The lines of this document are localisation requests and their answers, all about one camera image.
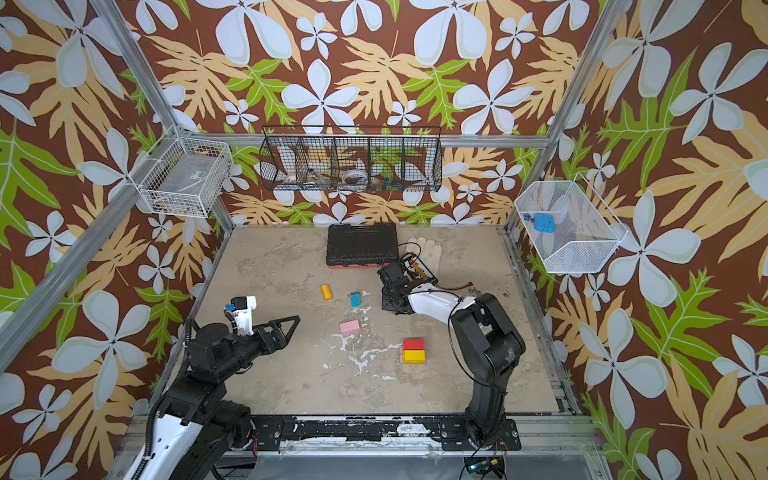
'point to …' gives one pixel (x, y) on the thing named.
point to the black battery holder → (414, 265)
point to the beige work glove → (430, 252)
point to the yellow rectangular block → (414, 356)
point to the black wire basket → (351, 159)
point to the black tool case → (361, 246)
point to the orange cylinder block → (326, 292)
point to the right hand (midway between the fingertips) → (389, 299)
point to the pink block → (350, 326)
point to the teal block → (355, 299)
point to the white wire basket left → (183, 176)
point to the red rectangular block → (413, 345)
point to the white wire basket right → (571, 227)
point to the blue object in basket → (544, 222)
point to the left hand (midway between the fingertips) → (289, 318)
